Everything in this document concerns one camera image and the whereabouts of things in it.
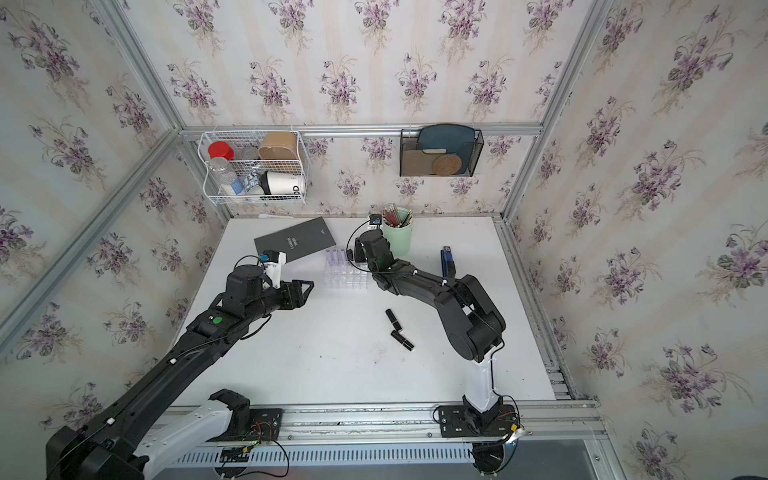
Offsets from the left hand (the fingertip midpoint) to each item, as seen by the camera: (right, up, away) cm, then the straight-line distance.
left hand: (309, 287), depth 77 cm
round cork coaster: (+40, +38, +21) cm, 59 cm away
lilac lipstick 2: (+5, +7, +21) cm, 23 cm away
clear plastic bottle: (-28, +32, +9) cm, 43 cm away
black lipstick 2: (+22, -12, +13) cm, 29 cm away
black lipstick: (+8, +8, +19) cm, 22 cm away
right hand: (+14, +13, +16) cm, 25 cm away
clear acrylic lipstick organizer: (+8, 0, +24) cm, 25 cm away
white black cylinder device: (-13, +31, +15) cm, 37 cm away
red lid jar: (-32, +41, +15) cm, 55 cm away
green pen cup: (+24, +16, +19) cm, 34 cm away
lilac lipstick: (+3, +7, +21) cm, 22 cm away
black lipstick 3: (+25, -17, +10) cm, 32 cm away
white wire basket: (-22, +36, +16) cm, 45 cm away
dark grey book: (-12, +12, +30) cm, 35 cm away
